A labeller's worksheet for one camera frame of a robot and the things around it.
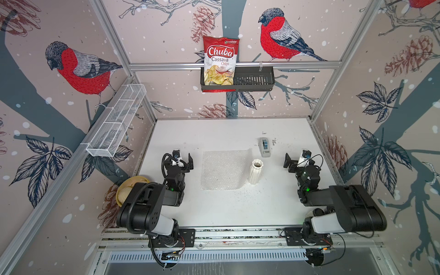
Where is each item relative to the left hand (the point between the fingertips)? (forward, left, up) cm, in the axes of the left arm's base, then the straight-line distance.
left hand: (182, 151), depth 89 cm
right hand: (0, -60, -1) cm, 60 cm away
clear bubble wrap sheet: (-5, -23, -13) cm, 26 cm away
